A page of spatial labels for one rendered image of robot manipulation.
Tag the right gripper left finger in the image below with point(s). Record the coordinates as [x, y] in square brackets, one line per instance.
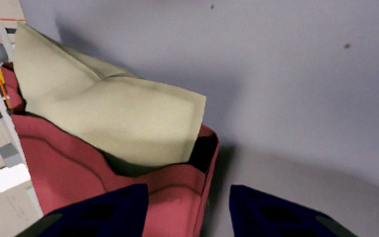
[123, 212]

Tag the cream pillow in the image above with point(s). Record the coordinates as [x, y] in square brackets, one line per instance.
[139, 125]

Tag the red pillowcase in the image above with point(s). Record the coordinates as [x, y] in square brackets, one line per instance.
[65, 169]

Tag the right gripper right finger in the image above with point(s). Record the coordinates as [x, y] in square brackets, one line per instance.
[252, 211]

